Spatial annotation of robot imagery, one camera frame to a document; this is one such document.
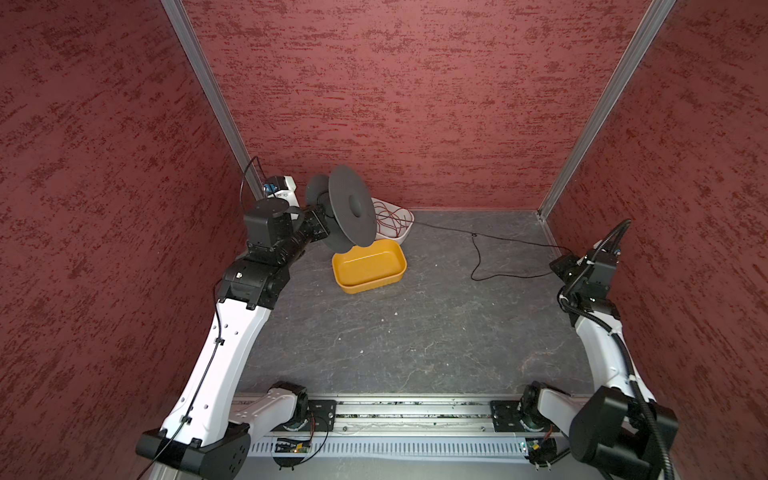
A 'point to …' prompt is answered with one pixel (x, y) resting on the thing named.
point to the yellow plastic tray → (362, 268)
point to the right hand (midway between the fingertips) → (559, 257)
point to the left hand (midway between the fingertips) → (323, 214)
